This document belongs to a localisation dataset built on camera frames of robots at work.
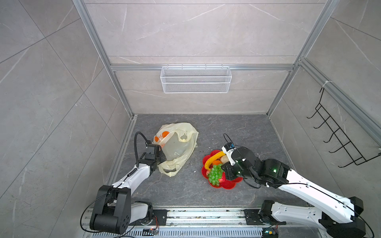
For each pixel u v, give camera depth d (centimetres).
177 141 101
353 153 60
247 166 48
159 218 73
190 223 73
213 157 90
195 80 101
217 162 88
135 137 67
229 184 81
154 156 69
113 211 41
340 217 39
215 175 73
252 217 73
